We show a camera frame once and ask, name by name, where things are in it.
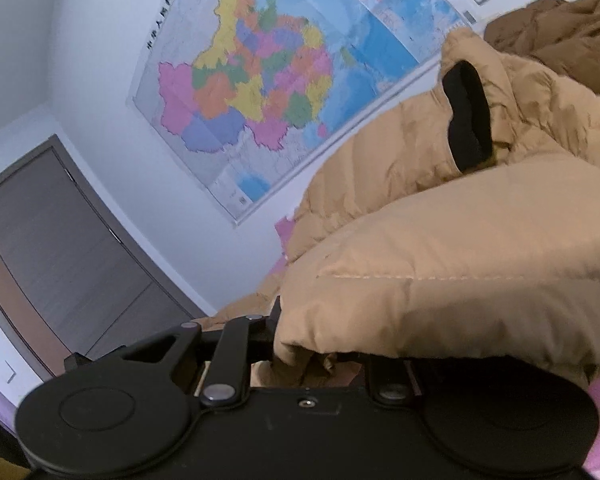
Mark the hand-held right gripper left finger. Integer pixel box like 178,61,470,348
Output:
122,294,284,407

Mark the colourful wall map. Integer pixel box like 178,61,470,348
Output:
126,0,467,227

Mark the pink floral bedsheet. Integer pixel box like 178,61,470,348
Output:
274,215,600,480

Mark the tan puffer jacket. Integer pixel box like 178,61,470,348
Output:
195,0,600,391

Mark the grey door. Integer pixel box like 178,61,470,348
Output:
0,133,212,382

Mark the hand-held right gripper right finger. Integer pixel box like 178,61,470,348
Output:
362,352,417,405

